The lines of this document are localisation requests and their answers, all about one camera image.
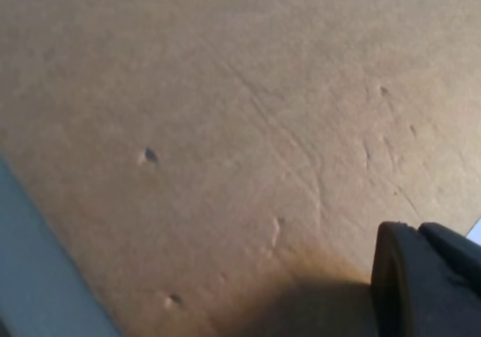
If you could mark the upper brown shoebox shell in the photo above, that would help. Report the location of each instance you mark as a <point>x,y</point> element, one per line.
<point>220,167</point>

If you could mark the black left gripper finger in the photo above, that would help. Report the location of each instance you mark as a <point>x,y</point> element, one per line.
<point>425,281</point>

